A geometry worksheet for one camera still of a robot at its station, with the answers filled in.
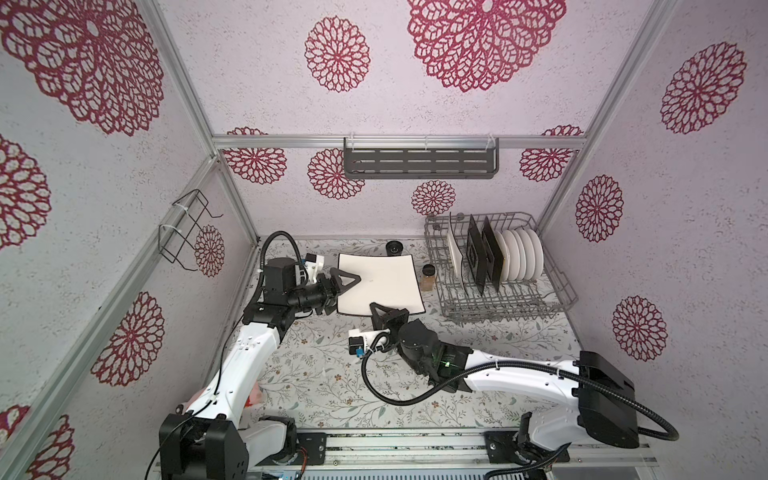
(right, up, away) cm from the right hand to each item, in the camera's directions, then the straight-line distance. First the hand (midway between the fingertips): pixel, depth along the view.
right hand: (379, 294), depth 71 cm
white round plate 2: (+43, +10, +25) cm, 51 cm away
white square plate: (+2, +3, +8) cm, 9 cm away
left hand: (-6, +1, +3) cm, 7 cm away
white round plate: (+39, +11, +21) cm, 46 cm away
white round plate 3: (+48, +12, +24) cm, 55 cm away
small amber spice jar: (+16, +2, +30) cm, 34 cm away
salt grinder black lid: (+4, +13, +31) cm, 34 cm away
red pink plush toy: (-32, -27, +6) cm, 42 cm away
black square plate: (+30, +11, +21) cm, 38 cm away
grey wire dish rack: (+58, -2, +31) cm, 65 cm away
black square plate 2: (+36, +11, +21) cm, 43 cm away
